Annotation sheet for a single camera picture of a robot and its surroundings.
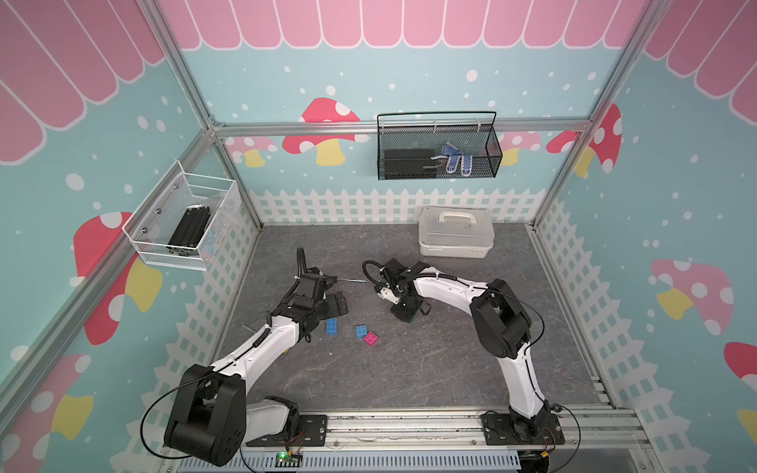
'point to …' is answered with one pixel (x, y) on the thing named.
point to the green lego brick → (413, 319)
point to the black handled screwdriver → (353, 281)
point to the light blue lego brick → (361, 331)
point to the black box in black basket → (409, 164)
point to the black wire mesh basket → (437, 145)
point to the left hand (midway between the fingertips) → (332, 307)
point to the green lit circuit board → (283, 459)
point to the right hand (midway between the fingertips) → (405, 311)
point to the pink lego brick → (371, 338)
